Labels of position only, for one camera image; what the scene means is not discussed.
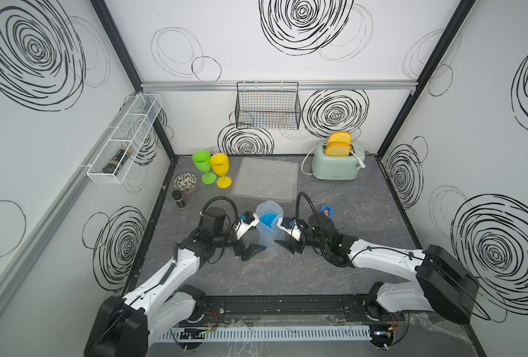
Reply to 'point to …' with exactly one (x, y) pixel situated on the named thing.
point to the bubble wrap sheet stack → (261, 178)
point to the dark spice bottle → (178, 196)
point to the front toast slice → (339, 149)
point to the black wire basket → (268, 105)
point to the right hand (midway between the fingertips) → (280, 231)
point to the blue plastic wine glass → (267, 219)
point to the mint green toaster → (340, 162)
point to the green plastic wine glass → (202, 161)
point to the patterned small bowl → (187, 182)
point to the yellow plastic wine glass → (220, 164)
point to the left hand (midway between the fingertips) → (257, 235)
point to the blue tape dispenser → (327, 210)
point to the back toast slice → (339, 137)
